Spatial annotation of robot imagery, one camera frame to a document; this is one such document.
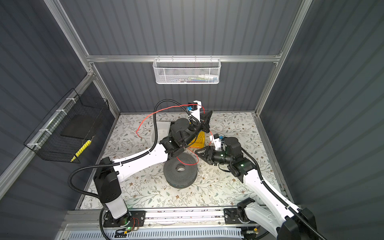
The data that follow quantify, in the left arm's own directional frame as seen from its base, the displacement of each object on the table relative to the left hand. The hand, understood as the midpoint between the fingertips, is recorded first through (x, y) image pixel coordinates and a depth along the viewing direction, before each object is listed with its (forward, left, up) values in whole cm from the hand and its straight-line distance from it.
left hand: (212, 111), depth 67 cm
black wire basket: (-9, +72, -7) cm, 73 cm away
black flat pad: (+3, +66, -10) cm, 66 cm away
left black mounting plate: (-34, +40, -38) cm, 65 cm away
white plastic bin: (+23, +30, -39) cm, 54 cm away
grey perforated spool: (-16, +18, -38) cm, 45 cm away
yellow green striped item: (-9, +61, -13) cm, 63 cm away
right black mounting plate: (-36, -8, -38) cm, 53 cm away
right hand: (-13, +7, -17) cm, 22 cm away
